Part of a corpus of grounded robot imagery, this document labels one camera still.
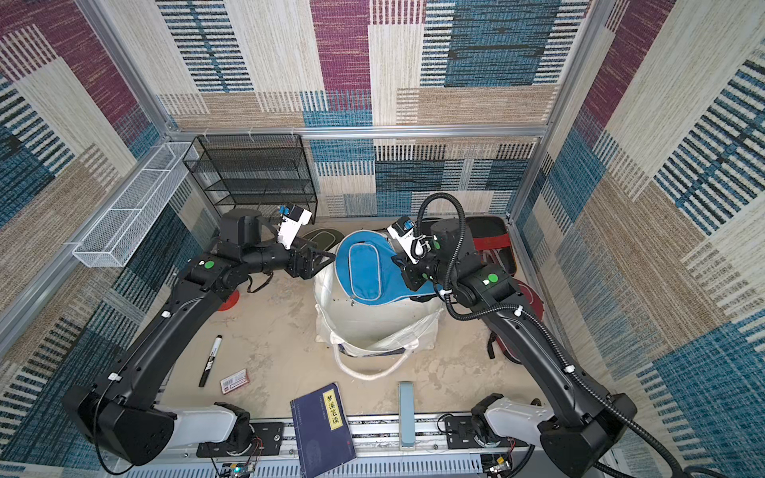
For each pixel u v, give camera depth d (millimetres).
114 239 711
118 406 380
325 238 1106
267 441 734
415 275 595
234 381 813
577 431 372
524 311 432
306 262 613
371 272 708
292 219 606
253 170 1074
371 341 862
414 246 574
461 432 728
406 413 720
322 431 750
